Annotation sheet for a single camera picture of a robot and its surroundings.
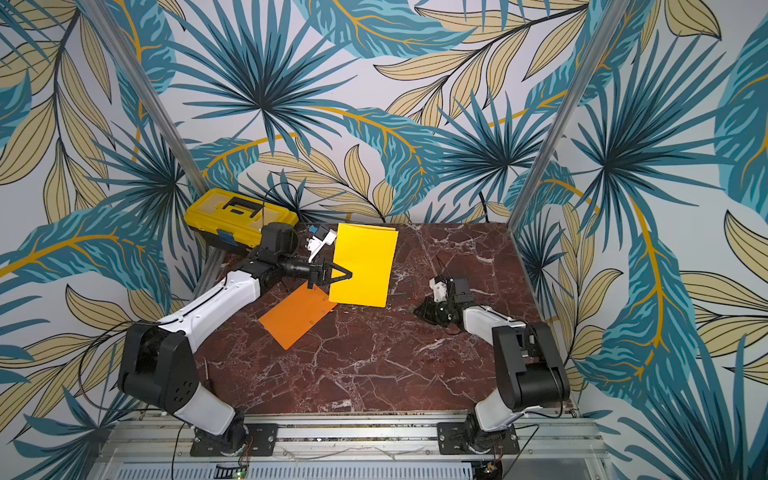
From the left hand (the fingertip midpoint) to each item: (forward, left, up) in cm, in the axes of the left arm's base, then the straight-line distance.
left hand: (347, 278), depth 74 cm
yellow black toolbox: (+28, +41, -8) cm, 50 cm away
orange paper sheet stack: (+3, +20, -27) cm, 34 cm away
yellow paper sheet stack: (+4, -5, +5) cm, 8 cm away
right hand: (+3, -19, -22) cm, 29 cm away
